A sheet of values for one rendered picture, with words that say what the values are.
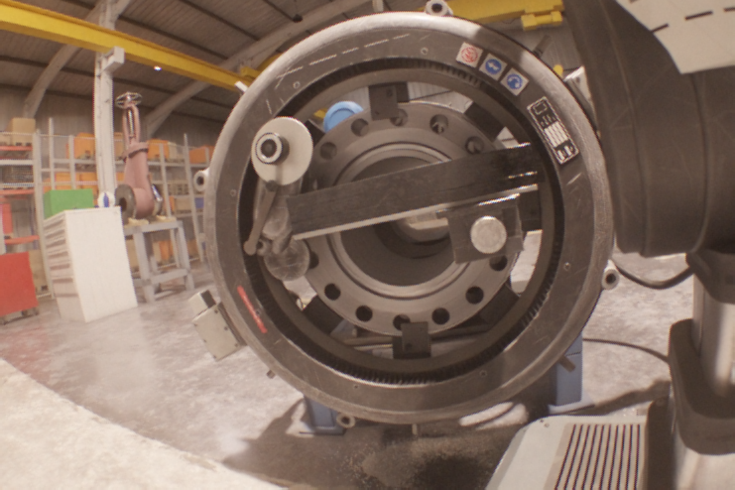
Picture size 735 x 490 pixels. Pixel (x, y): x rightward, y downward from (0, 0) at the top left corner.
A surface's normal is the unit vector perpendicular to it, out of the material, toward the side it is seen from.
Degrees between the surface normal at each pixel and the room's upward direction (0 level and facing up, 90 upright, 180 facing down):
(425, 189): 90
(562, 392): 90
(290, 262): 90
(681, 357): 0
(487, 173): 90
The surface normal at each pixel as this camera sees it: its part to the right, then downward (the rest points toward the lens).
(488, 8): -0.32, 0.07
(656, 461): -0.17, -0.99
